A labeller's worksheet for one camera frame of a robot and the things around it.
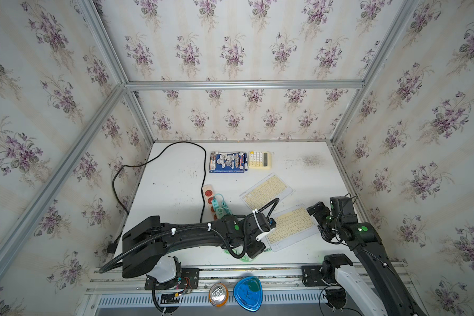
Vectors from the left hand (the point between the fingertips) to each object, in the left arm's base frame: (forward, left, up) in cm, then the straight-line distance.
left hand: (261, 246), depth 76 cm
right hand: (+10, -23, +5) cm, 26 cm away
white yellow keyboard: (+30, -8, -5) cm, 32 cm away
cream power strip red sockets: (+25, +23, -3) cm, 34 cm away
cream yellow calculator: (+47, -4, -3) cm, 47 cm away
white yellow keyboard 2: (+10, -16, -5) cm, 19 cm away
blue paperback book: (+46, +15, -4) cm, 48 cm away
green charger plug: (+13, +17, +2) cm, 21 cm away
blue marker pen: (+46, +4, -4) cm, 46 cm away
